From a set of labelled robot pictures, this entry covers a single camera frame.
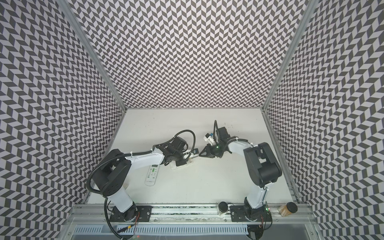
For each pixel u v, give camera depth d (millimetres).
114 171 462
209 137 864
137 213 706
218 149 788
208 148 804
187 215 739
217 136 822
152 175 843
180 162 805
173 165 808
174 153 704
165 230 692
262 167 485
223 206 693
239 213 737
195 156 807
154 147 663
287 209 676
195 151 784
